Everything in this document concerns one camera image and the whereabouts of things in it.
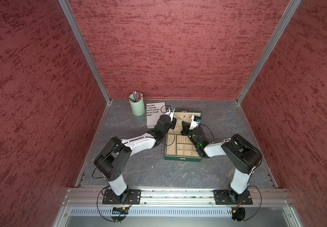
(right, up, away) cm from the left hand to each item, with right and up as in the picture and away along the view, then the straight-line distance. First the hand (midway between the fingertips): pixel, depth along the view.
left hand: (171, 115), depth 89 cm
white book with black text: (-13, +3, +19) cm, 23 cm away
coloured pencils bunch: (-25, +15, +15) cm, 33 cm away
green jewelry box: (+5, -21, +1) cm, 22 cm away
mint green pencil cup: (-24, +9, +11) cm, 28 cm away
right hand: (+8, -6, +5) cm, 11 cm away
